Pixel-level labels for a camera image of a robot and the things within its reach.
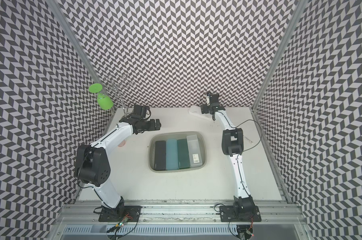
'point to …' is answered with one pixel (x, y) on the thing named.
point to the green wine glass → (103, 100)
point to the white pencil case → (196, 110)
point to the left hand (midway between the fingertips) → (154, 126)
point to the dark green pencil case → (183, 153)
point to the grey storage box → (201, 139)
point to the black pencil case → (160, 155)
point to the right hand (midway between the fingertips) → (209, 106)
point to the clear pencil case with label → (194, 156)
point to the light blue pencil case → (171, 154)
